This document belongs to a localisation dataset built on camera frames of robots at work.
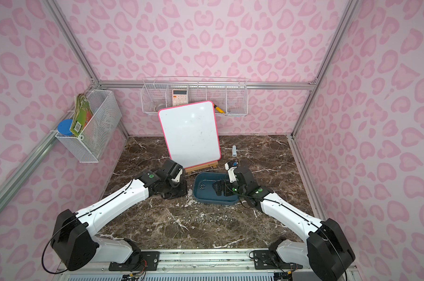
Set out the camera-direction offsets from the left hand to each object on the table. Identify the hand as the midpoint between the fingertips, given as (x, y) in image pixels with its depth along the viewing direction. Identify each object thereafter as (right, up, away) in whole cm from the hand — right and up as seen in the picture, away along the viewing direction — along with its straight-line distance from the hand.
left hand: (189, 188), depth 81 cm
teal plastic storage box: (+6, -5, +13) cm, 15 cm away
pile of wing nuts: (+5, -2, +14) cm, 15 cm away
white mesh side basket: (-39, +19, -9) cm, 45 cm away
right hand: (+14, +2, +1) cm, 14 cm away
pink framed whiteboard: (-1, +26, +10) cm, 28 cm away
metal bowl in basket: (-18, +41, +12) cm, 46 cm away
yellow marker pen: (+13, +41, +16) cm, 46 cm away
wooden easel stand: (+11, +10, +18) cm, 23 cm away
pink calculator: (-8, +47, +14) cm, 49 cm away
